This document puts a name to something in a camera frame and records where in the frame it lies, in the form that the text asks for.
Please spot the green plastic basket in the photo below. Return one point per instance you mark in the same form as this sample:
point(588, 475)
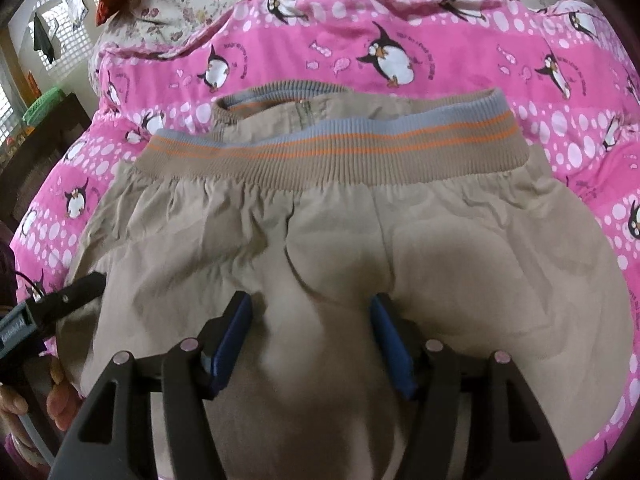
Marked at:
point(42, 105)

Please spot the dark hanging cloth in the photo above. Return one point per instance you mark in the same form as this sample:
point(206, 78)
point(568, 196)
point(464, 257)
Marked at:
point(42, 40)

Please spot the person's left hand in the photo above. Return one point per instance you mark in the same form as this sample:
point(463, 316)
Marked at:
point(62, 400)

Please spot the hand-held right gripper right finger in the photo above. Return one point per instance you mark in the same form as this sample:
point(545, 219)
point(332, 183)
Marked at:
point(395, 345)

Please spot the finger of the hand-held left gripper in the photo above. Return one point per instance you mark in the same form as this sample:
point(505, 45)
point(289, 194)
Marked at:
point(70, 295)

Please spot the dark wooden furniture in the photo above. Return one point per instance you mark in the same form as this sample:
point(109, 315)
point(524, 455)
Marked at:
point(40, 160)

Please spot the pink penguin print blanket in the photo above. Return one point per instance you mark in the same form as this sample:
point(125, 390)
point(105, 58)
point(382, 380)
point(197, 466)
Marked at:
point(400, 50)

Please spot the beige zip jacket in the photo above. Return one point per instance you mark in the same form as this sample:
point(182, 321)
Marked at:
point(320, 240)

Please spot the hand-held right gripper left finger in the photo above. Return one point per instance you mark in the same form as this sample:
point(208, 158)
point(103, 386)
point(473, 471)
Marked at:
point(232, 345)

